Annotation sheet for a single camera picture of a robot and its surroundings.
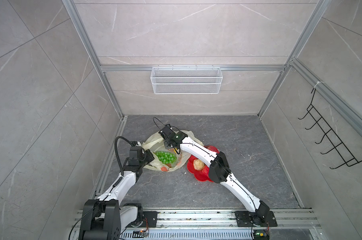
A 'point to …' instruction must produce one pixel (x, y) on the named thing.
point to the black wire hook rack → (349, 159)
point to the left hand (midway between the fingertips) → (151, 149)
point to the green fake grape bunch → (166, 157)
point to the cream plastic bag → (154, 142)
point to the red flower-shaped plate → (197, 174)
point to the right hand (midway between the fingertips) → (170, 140)
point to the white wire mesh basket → (186, 80)
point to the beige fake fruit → (198, 164)
